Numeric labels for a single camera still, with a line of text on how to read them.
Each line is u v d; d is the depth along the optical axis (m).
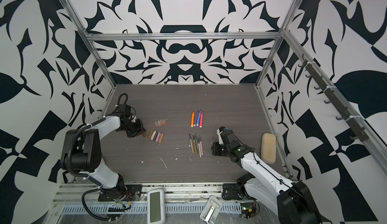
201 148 0.88
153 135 0.94
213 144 0.89
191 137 0.94
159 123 0.99
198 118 1.01
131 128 0.81
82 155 0.47
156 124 0.99
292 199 0.41
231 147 0.65
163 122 0.99
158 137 0.92
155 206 0.68
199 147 0.89
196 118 1.01
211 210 0.69
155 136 0.93
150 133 0.94
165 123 0.99
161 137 0.92
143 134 0.90
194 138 0.92
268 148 0.85
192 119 1.00
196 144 0.89
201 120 0.99
